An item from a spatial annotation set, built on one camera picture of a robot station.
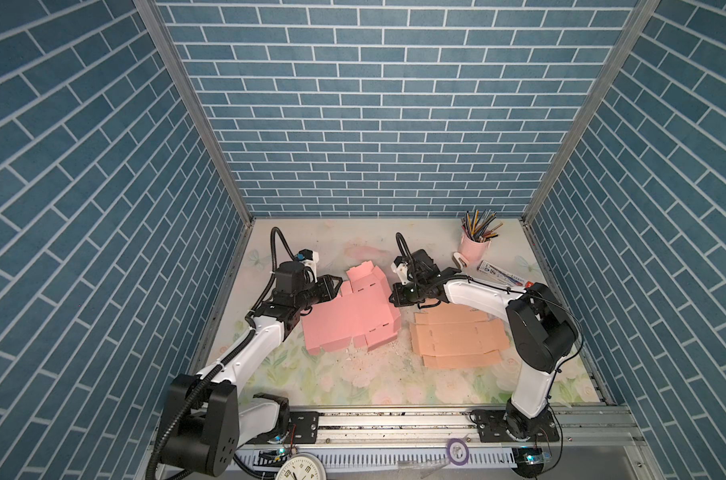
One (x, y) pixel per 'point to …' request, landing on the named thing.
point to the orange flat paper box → (450, 337)
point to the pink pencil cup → (473, 251)
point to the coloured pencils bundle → (481, 226)
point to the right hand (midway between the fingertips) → (386, 296)
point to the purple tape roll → (448, 454)
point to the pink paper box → (363, 308)
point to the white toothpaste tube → (503, 275)
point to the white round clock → (302, 466)
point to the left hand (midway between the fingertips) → (340, 280)
